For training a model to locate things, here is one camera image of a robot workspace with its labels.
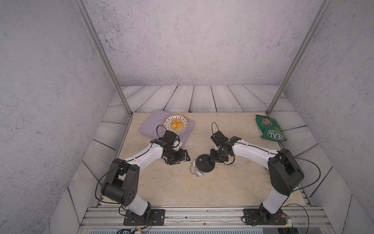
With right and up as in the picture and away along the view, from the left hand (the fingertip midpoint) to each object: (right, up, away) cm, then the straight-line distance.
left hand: (187, 160), depth 86 cm
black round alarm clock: (+10, -3, +2) cm, 10 cm away
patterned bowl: (-16, +24, +29) cm, 41 cm away
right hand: (+15, 0, +3) cm, 15 cm away
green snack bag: (+59, +18, +20) cm, 64 cm away
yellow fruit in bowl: (-9, +21, +25) cm, 34 cm away
